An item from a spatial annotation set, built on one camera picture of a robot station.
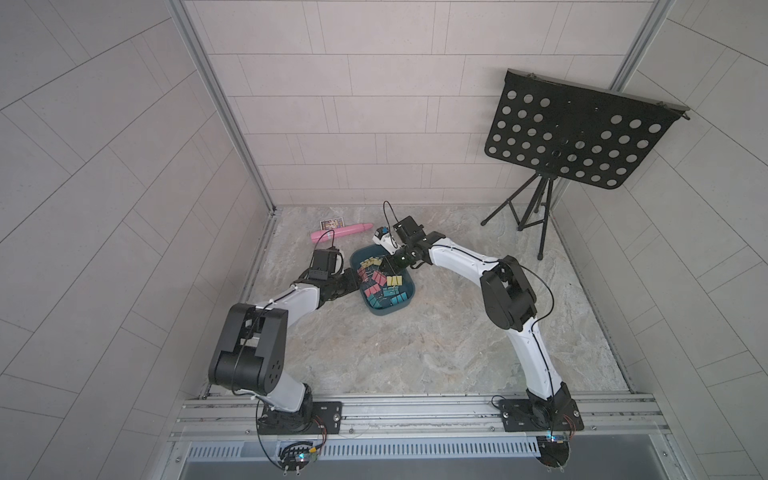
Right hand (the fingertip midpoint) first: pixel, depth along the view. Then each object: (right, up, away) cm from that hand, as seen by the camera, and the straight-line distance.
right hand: (381, 266), depth 95 cm
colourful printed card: (-19, +14, +14) cm, 27 cm away
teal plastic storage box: (+1, -8, -4) cm, 9 cm away
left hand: (-6, -3, -2) cm, 7 cm away
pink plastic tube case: (-17, +11, +13) cm, 24 cm away
